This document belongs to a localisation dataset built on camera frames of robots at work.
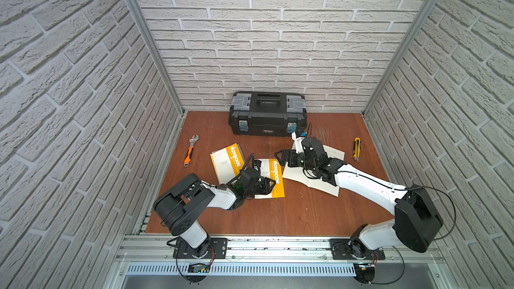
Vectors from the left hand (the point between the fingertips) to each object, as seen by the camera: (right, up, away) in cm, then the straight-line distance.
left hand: (276, 181), depth 88 cm
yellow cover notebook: (-1, +4, +7) cm, 8 cm away
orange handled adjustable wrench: (-45, +18, +18) cm, 51 cm away
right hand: (+4, +13, -4) cm, 15 cm away
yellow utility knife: (+44, +13, +15) cm, 48 cm away
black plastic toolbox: (-4, +31, +8) cm, 32 cm away
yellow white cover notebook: (-23, +7, +7) cm, 25 cm away
